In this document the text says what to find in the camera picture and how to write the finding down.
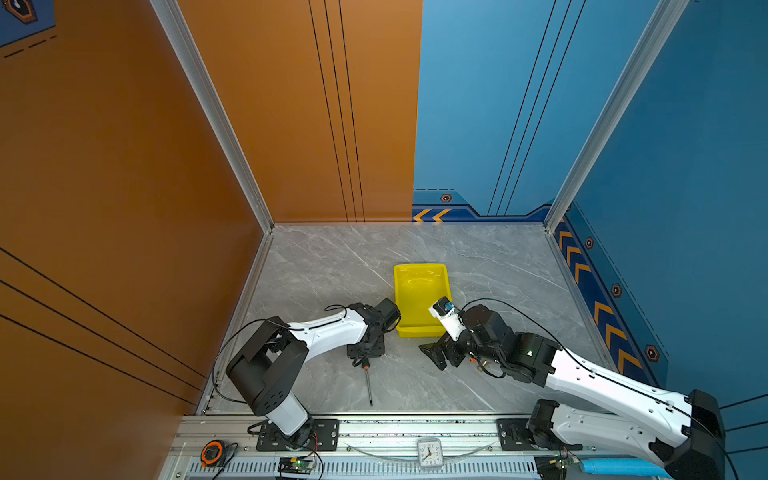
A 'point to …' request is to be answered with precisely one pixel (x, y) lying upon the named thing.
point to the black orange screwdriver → (367, 381)
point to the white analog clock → (430, 452)
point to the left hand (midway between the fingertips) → (373, 349)
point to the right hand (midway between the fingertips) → (430, 335)
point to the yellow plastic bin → (418, 286)
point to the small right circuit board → (559, 463)
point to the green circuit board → (296, 464)
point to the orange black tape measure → (213, 453)
